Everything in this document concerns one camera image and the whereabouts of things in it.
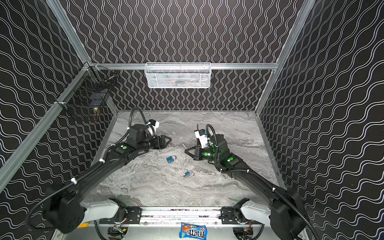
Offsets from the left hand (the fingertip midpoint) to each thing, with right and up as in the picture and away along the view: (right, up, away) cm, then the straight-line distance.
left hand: (171, 139), depth 78 cm
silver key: (+5, -6, +26) cm, 27 cm away
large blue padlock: (-3, -14, +15) cm, 21 cm away
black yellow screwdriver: (+15, +6, +32) cm, 36 cm away
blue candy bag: (+11, -42, -9) cm, 44 cm away
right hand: (+8, -6, -3) cm, 10 cm away
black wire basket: (-56, +32, +20) cm, 67 cm away
